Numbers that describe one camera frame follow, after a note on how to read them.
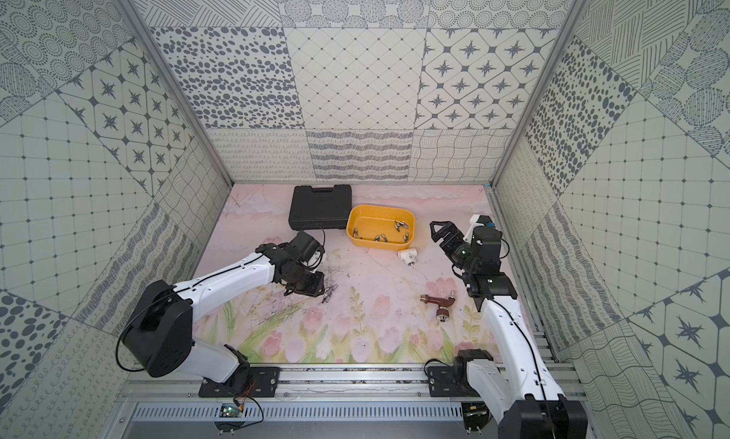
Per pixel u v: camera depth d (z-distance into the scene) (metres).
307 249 0.70
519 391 0.40
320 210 1.05
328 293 0.90
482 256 0.58
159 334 0.43
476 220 0.72
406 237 1.04
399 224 1.07
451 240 0.69
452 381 0.74
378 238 1.04
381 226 1.09
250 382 0.72
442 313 0.84
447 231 0.70
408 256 0.95
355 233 1.04
